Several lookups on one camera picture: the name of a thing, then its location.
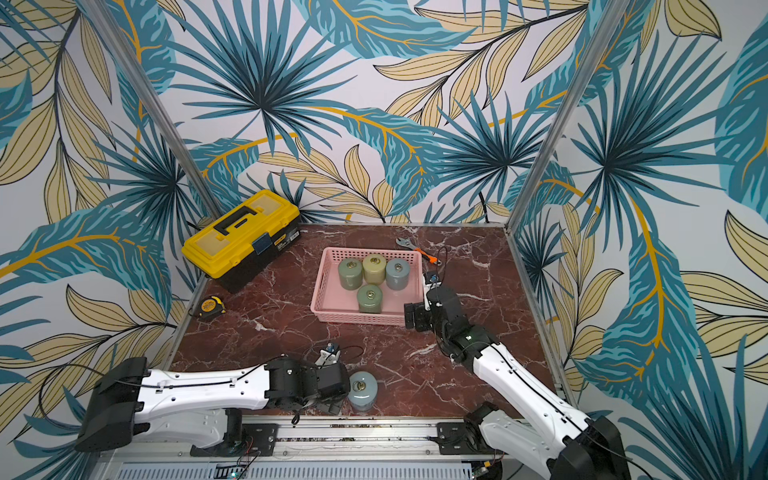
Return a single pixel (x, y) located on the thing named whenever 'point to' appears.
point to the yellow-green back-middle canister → (374, 268)
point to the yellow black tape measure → (211, 307)
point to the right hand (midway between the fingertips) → (422, 302)
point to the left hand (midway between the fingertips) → (323, 395)
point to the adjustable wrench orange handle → (422, 252)
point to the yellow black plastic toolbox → (234, 249)
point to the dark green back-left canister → (350, 274)
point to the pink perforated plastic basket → (331, 302)
